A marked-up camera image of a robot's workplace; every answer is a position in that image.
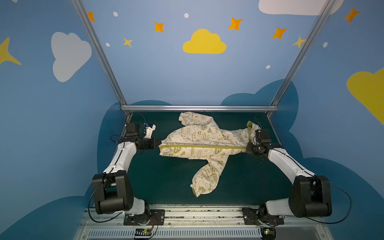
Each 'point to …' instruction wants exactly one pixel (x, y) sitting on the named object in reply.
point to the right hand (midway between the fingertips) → (253, 146)
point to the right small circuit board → (268, 233)
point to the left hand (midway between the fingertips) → (158, 141)
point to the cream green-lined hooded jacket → (200, 138)
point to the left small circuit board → (143, 232)
